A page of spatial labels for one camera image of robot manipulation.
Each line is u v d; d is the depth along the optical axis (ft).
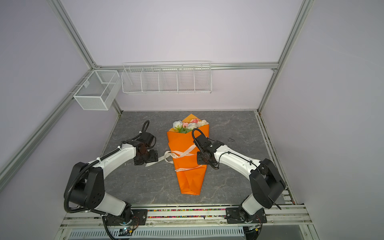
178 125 3.45
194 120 3.56
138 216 2.43
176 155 2.98
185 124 3.50
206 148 2.08
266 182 1.42
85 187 1.44
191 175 2.69
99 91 3.25
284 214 2.48
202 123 3.54
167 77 3.32
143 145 2.23
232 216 2.42
